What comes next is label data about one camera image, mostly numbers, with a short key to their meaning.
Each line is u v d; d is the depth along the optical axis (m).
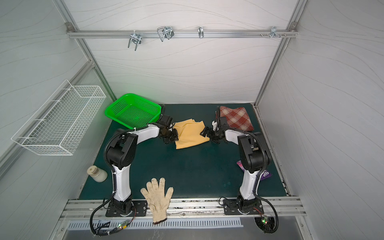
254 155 0.51
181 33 0.77
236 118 1.08
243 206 0.65
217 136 0.75
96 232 0.67
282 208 0.75
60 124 0.69
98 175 0.78
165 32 0.77
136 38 0.79
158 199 0.76
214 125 0.94
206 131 0.90
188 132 1.01
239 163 0.87
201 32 0.78
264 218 0.72
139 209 0.73
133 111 1.15
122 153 0.53
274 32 0.76
